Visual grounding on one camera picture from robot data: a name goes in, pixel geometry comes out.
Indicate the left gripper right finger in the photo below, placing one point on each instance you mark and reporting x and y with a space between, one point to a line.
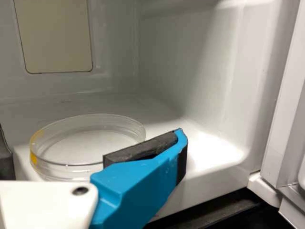
138 186

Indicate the incubator door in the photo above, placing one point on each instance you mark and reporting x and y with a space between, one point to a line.
290 119

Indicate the petri dish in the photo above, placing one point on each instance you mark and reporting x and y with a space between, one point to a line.
71 148

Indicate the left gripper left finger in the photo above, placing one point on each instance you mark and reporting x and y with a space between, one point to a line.
7 167

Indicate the black platform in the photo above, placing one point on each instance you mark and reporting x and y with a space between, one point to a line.
214 212

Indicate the white incubator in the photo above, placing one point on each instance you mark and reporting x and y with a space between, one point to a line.
178 71

